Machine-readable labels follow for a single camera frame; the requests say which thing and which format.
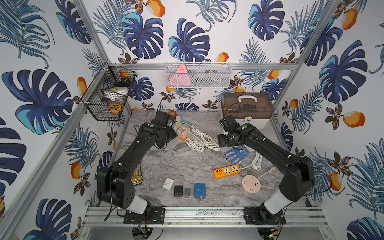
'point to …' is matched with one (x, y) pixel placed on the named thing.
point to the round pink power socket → (251, 184)
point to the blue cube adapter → (199, 191)
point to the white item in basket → (116, 93)
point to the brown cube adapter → (172, 114)
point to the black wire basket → (97, 104)
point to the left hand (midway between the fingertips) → (171, 135)
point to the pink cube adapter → (182, 131)
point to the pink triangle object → (180, 78)
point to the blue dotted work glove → (238, 153)
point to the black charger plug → (178, 191)
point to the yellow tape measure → (115, 108)
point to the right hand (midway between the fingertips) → (224, 140)
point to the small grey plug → (187, 191)
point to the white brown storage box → (254, 108)
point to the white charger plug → (167, 184)
